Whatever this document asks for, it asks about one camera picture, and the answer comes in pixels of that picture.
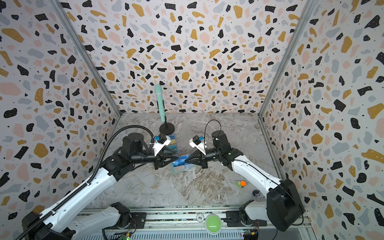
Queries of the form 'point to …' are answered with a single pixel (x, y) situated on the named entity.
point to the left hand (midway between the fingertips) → (177, 153)
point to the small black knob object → (256, 193)
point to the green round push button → (213, 224)
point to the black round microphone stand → (167, 128)
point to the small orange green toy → (241, 184)
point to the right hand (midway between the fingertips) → (186, 160)
